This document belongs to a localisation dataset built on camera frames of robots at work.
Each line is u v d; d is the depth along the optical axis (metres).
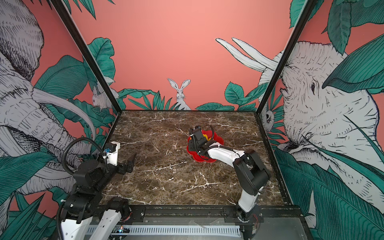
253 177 0.47
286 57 0.87
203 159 0.91
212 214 0.75
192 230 0.70
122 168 0.59
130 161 0.60
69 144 0.77
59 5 0.69
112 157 0.56
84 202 0.44
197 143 0.70
